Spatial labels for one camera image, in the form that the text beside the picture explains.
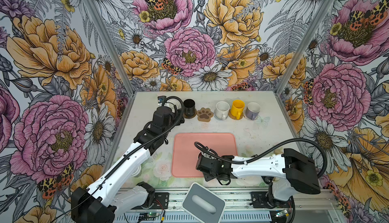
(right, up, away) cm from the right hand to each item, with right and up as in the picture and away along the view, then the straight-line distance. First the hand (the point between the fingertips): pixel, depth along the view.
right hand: (210, 176), depth 79 cm
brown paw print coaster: (-2, +29, +29) cm, 42 cm away
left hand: (-18, +31, -2) cm, 36 cm away
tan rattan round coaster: (+18, +28, +26) cm, 42 cm away
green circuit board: (-29, -15, -8) cm, 34 cm away
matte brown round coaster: (-11, +28, +27) cm, 40 cm away
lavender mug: (+30, +33, +24) cm, 51 cm away
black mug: (-12, +37, +20) cm, 43 cm away
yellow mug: (+19, +34, +21) cm, 45 cm away
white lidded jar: (-36, +3, -3) cm, 36 cm away
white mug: (+10, +33, +26) cm, 43 cm away
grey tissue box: (-3, -11, -7) cm, 13 cm away
